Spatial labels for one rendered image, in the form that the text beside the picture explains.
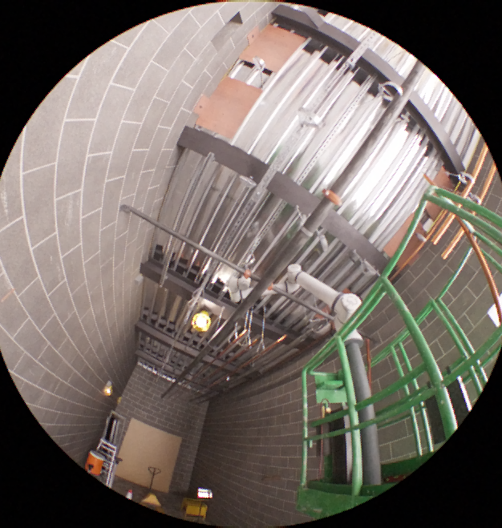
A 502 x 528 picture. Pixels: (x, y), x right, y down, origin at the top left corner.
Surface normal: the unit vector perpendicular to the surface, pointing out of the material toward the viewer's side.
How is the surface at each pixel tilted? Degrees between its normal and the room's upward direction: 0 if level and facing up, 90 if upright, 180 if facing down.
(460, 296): 90
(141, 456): 90
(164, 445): 90
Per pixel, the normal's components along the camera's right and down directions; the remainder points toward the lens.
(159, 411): 0.50, -0.70
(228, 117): -0.11, 0.53
